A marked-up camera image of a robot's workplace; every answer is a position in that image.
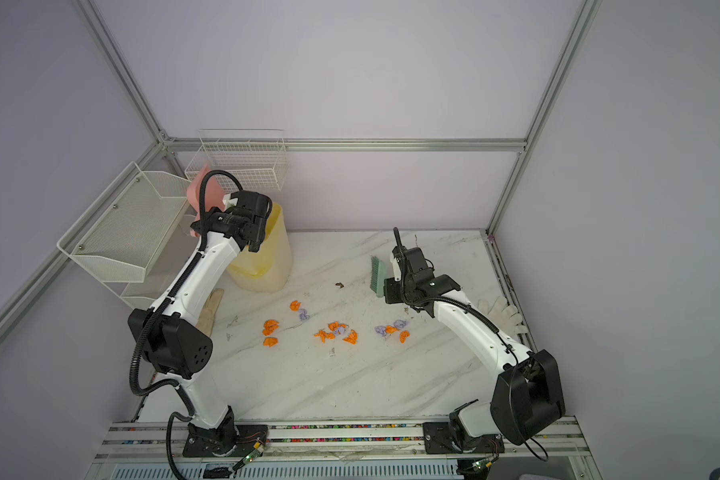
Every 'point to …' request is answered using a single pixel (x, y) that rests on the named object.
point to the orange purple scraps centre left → (335, 328)
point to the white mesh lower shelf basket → (145, 294)
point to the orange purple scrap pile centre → (398, 324)
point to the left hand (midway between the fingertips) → (189, 225)
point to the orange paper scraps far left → (270, 326)
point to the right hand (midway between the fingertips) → (386, 286)
